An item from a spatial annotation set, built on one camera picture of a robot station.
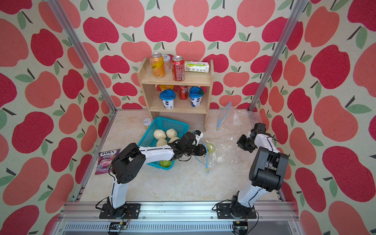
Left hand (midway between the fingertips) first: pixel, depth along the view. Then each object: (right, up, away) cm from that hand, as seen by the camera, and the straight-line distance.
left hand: (209, 154), depth 86 cm
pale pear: (-33, +11, +13) cm, 37 cm away
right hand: (+21, +3, +7) cm, 23 cm away
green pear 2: (+1, +4, +2) cm, 5 cm away
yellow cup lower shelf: (-28, +42, +6) cm, 51 cm away
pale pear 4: (-30, +6, +8) cm, 32 cm away
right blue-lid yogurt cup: (-8, +37, +3) cm, 38 cm away
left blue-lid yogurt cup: (-25, +35, +2) cm, 43 cm away
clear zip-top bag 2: (+11, +1, +7) cm, 13 cm away
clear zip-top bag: (+22, +20, +27) cm, 40 cm away
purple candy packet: (-64, -4, +3) cm, 65 cm away
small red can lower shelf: (-16, +39, +7) cm, 42 cm away
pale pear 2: (-25, +12, +15) cm, 31 cm away
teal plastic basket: (-39, +7, +11) cm, 42 cm away
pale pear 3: (-23, +8, +10) cm, 27 cm away
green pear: (-26, -5, +1) cm, 27 cm away
